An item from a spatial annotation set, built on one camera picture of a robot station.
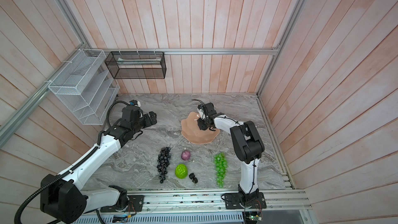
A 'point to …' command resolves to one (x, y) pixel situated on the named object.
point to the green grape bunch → (221, 164)
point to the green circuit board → (254, 218)
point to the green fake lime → (181, 171)
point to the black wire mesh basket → (137, 64)
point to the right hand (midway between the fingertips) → (202, 121)
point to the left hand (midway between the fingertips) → (149, 119)
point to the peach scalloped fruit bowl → (191, 131)
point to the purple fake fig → (185, 155)
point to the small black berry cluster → (194, 179)
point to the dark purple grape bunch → (163, 162)
